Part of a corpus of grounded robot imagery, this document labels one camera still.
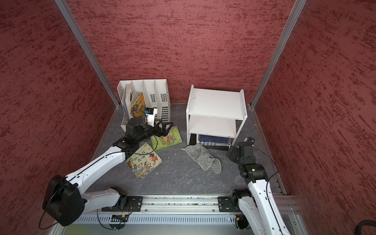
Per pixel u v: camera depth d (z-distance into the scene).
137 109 0.95
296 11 0.72
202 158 0.87
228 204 0.74
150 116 0.68
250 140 0.68
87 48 0.87
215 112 0.71
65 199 0.39
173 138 0.97
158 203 0.76
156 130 0.68
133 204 0.74
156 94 1.10
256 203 0.48
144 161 0.89
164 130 0.69
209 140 0.90
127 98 0.90
